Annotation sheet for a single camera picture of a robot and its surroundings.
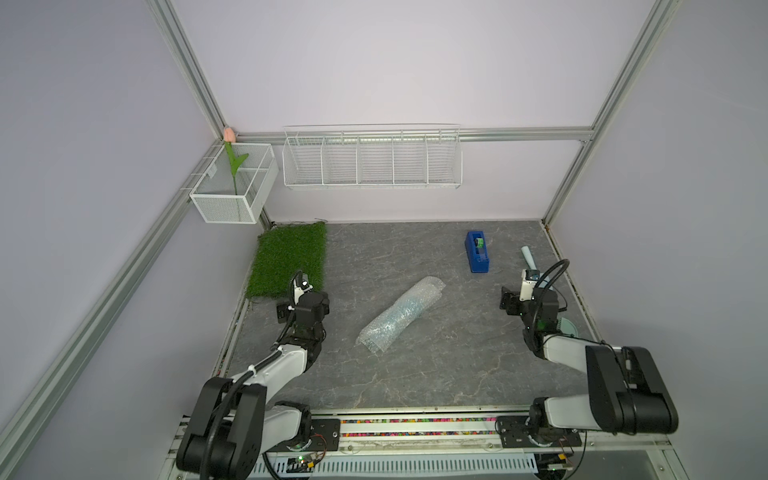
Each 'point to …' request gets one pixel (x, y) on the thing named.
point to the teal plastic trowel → (529, 257)
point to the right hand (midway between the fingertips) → (517, 286)
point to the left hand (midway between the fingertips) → (300, 296)
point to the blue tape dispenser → (476, 248)
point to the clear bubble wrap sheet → (384, 326)
